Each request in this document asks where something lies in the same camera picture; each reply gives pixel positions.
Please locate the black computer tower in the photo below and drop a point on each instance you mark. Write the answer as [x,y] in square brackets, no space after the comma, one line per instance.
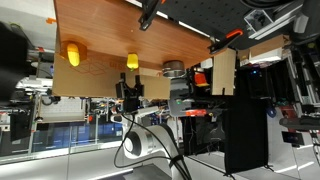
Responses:
[245,133]

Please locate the black blurry foreground object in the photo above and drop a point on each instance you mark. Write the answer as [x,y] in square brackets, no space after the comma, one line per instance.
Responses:
[13,60]

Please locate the small red orange object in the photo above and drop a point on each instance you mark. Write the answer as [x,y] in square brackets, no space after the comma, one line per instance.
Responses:
[201,80]

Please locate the small slotted cardboard sheet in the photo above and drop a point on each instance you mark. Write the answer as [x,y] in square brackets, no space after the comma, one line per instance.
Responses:
[223,70]

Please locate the white pegboard panel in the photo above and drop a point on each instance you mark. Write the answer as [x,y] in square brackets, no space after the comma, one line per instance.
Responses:
[63,110]

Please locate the stainless steel pot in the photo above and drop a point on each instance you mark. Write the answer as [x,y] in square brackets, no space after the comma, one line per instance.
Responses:
[173,68]

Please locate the orange floor tape piece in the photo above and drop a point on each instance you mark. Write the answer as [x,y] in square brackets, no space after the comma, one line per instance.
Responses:
[50,20]

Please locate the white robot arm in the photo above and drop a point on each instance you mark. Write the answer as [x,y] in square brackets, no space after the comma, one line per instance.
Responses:
[146,140]

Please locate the yellow bell pepper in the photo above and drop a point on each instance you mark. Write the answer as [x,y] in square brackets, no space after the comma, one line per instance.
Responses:
[132,60]

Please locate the large cardboard panel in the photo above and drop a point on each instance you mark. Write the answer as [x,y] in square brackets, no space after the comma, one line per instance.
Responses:
[90,83]

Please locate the grey device with green light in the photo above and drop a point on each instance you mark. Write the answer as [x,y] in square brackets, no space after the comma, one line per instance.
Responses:
[180,90]

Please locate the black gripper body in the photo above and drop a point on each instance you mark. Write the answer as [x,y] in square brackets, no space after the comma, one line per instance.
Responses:
[130,100]

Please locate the long aluminium extrusion rail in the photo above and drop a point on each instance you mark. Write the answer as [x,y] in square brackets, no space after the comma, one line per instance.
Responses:
[283,20]

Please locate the cardboard box with white foam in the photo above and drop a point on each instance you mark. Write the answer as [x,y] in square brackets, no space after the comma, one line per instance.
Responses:
[266,46]

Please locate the black perforated breadboard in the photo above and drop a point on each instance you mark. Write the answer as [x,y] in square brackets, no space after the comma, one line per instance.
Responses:
[206,16]

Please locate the yellow toy fruit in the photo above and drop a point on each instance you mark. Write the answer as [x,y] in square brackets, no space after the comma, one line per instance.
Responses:
[73,55]

